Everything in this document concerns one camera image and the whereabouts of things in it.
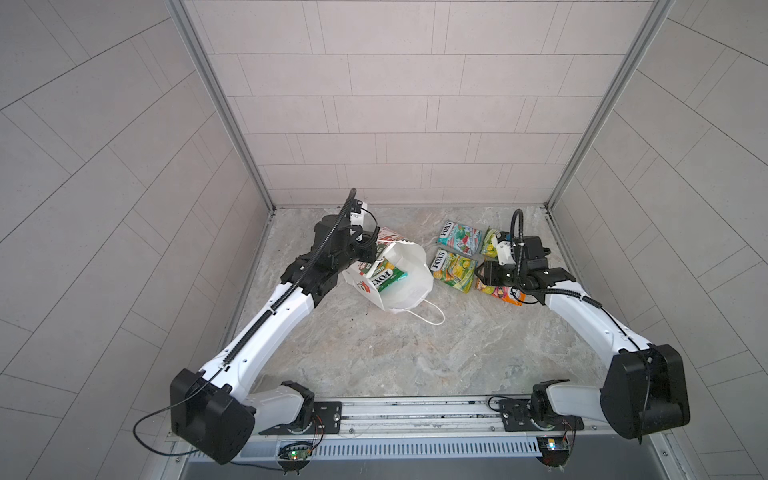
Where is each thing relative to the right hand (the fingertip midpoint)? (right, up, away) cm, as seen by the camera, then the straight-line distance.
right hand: (479, 269), depth 85 cm
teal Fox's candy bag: (-2, +8, +20) cm, 21 cm away
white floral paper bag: (-21, -7, +1) cm, 22 cm away
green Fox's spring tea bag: (-5, -1, +11) cm, 12 cm away
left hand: (-27, +11, -11) cm, 32 cm away
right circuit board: (+13, -39, -17) cm, 45 cm away
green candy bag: (-27, -3, +6) cm, 28 cm away
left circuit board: (-46, -37, -21) cm, 63 cm away
